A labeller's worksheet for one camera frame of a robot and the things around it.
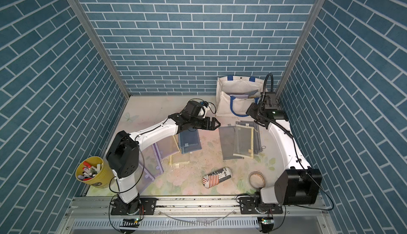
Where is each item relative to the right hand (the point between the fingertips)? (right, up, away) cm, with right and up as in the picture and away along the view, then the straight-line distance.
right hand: (252, 110), depth 83 cm
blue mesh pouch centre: (-36, -18, +13) cm, 42 cm away
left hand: (-18, -8, +2) cm, 20 cm away
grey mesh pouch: (-12, -16, +16) cm, 25 cm away
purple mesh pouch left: (-48, -22, +10) cm, 53 cm away
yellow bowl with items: (-78, -29, -8) cm, 83 cm away
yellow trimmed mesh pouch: (-2, -19, +12) cm, 22 cm away
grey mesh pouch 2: (+7, -18, +14) cm, 24 cm away
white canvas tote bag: (-8, +10, +9) cm, 15 cm away
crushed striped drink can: (-19, -34, -4) cm, 39 cm away
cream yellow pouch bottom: (-41, -27, +6) cm, 50 cm away
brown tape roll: (+2, -37, -1) cm, 37 cm away
